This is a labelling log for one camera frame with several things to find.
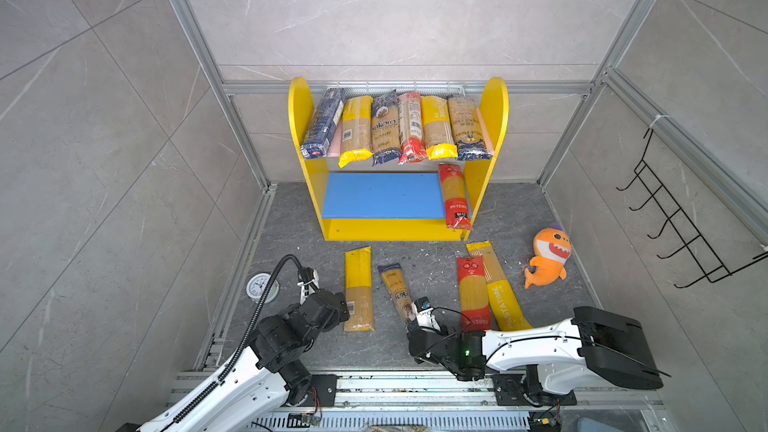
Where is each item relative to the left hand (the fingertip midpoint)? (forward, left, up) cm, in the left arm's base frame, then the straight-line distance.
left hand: (331, 295), depth 77 cm
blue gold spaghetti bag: (+10, -17, -9) cm, 21 cm away
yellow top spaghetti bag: (+7, -6, -11) cm, 15 cm away
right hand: (-8, -21, -10) cm, 25 cm away
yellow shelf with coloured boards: (+31, -18, +2) cm, 36 cm away
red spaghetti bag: (+30, -37, +5) cm, 48 cm away
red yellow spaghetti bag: (+3, -41, -10) cm, 42 cm away
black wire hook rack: (-5, -81, +21) cm, 84 cm away
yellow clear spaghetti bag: (-2, -49, -9) cm, 50 cm away
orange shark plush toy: (+15, -67, -4) cm, 69 cm away
